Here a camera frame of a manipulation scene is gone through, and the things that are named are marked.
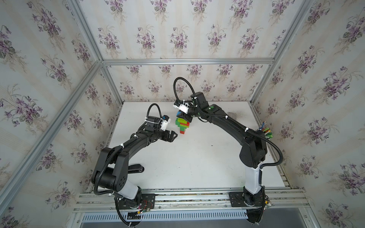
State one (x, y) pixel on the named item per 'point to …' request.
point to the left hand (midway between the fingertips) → (171, 133)
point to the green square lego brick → (177, 123)
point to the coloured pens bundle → (267, 131)
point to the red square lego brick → (182, 132)
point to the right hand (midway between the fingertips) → (182, 111)
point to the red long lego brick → (187, 124)
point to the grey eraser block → (233, 115)
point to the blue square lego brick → (178, 112)
